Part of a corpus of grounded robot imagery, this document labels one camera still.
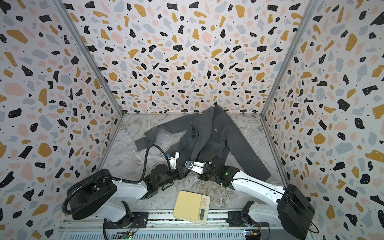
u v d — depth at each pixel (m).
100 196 0.43
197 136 1.03
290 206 0.41
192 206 0.76
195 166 0.67
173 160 0.76
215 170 0.61
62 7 0.69
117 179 0.50
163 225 0.73
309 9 0.72
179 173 0.73
